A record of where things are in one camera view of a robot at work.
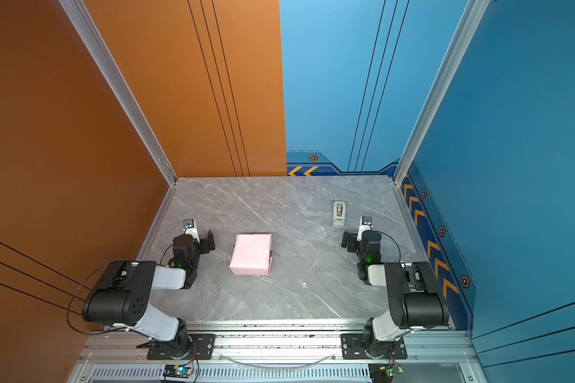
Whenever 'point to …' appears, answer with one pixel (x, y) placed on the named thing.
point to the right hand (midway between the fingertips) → (356, 231)
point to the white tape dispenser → (339, 214)
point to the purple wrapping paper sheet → (251, 254)
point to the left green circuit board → (177, 371)
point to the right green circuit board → (381, 373)
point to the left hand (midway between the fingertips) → (198, 230)
